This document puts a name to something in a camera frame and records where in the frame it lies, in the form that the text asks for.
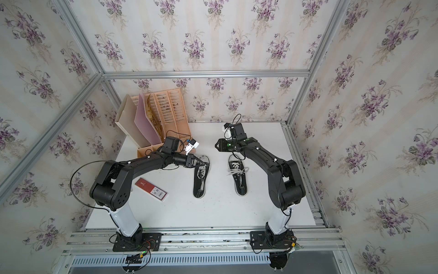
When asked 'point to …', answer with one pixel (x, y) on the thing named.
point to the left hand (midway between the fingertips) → (203, 165)
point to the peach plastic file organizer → (173, 119)
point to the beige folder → (125, 118)
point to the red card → (152, 189)
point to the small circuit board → (136, 258)
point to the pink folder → (143, 124)
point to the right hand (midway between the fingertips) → (219, 145)
